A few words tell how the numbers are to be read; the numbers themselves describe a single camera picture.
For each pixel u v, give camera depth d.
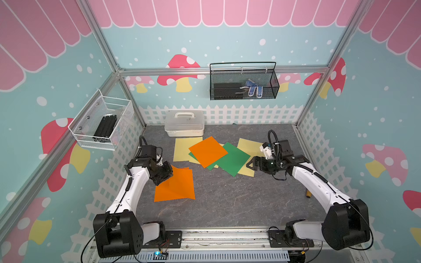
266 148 0.78
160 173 0.71
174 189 0.89
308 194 0.52
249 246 0.74
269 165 0.73
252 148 1.06
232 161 1.09
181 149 1.06
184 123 1.09
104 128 0.70
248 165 0.79
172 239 0.74
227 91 0.87
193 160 1.02
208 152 1.06
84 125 0.67
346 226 0.41
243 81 0.92
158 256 0.73
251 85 0.88
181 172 1.00
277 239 0.74
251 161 0.77
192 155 1.04
